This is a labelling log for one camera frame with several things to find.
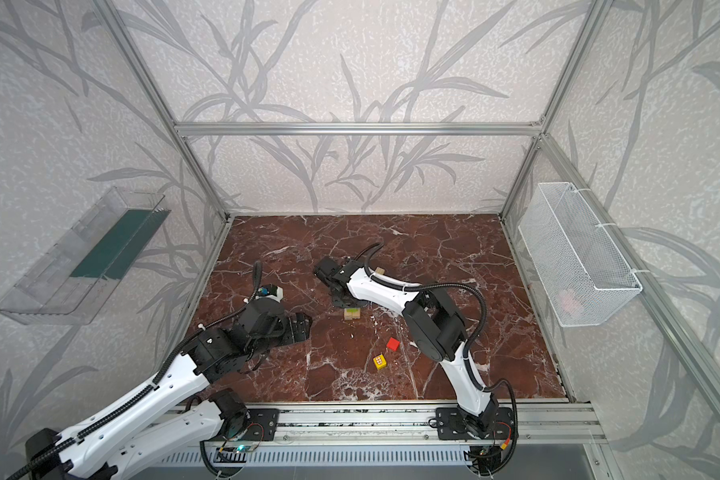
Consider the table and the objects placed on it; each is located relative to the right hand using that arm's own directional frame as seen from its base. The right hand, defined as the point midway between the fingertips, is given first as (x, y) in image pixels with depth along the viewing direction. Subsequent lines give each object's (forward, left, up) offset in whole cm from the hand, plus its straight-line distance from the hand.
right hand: (348, 291), depth 94 cm
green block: (-5, -1, -2) cm, 6 cm away
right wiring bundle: (-43, -36, -9) cm, 57 cm away
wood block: (-7, -1, -2) cm, 7 cm away
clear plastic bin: (-14, +57, +28) cm, 65 cm away
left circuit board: (-41, +24, -3) cm, 48 cm away
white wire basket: (-13, -52, +30) cm, 62 cm away
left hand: (-13, +9, +11) cm, 19 cm away
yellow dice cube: (-21, -10, -3) cm, 23 cm away
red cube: (-16, -14, -4) cm, 21 cm away
